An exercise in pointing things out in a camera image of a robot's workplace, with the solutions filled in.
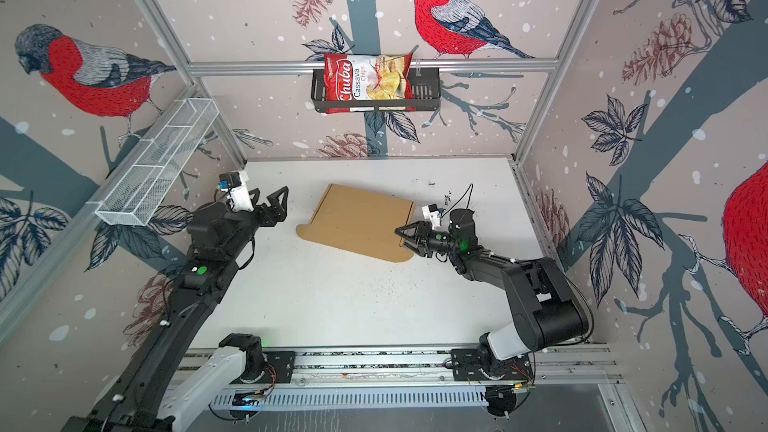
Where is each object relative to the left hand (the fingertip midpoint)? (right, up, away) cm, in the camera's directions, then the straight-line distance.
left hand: (271, 188), depth 71 cm
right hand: (+30, -15, +11) cm, 36 cm away
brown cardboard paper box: (+20, -10, +13) cm, 26 cm away
